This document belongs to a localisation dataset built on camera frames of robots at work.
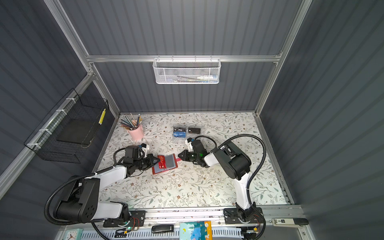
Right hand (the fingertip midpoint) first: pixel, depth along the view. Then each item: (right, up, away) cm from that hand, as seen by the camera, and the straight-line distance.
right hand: (180, 156), depth 95 cm
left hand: (-11, -2, -7) cm, 13 cm away
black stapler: (-8, -28, -27) cm, 40 cm away
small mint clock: (-47, -31, -27) cm, 62 cm away
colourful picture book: (+10, -30, -26) cm, 41 cm away
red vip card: (-11, -3, -5) cm, 12 cm away
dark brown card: (+9, +16, +6) cm, 20 cm away
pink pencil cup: (-30, +14, +6) cm, 34 cm away
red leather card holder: (-6, -3, -3) cm, 7 cm away
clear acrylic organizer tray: (+2, +18, +6) cm, 19 cm away
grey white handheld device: (+54, -26, -26) cm, 65 cm away
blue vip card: (-1, +14, +7) cm, 15 cm away
